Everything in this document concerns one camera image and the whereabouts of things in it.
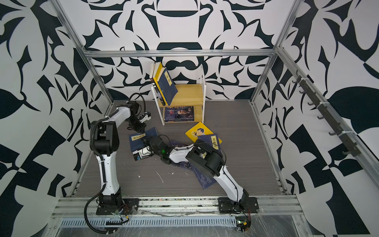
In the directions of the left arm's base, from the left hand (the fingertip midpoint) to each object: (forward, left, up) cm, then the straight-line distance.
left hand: (142, 129), depth 101 cm
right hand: (-10, -5, +7) cm, 13 cm away
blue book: (-8, +1, -1) cm, 9 cm away
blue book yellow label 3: (-34, -40, -1) cm, 52 cm away
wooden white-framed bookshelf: (+11, -31, +11) cm, 35 cm away
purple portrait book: (+10, -25, +4) cm, 27 cm away
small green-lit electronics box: (-53, -56, -3) cm, 77 cm away
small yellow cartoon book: (-1, -39, 0) cm, 39 cm away
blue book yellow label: (+12, -19, +28) cm, 36 cm away
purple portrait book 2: (-24, -28, -1) cm, 37 cm away
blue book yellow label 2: (-10, -46, +2) cm, 47 cm away
